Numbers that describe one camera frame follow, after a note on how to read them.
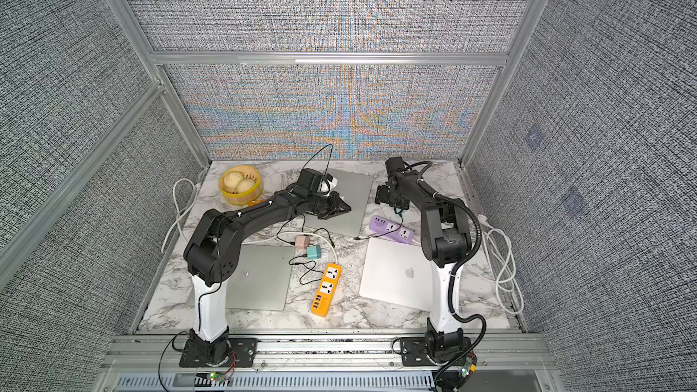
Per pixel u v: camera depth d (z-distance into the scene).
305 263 0.90
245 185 1.04
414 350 0.73
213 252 0.52
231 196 1.04
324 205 0.82
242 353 0.73
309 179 0.76
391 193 0.88
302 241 0.93
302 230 0.97
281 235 0.95
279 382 0.70
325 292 0.82
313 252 0.90
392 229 0.95
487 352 0.75
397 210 0.89
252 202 1.05
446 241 0.56
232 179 1.05
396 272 0.88
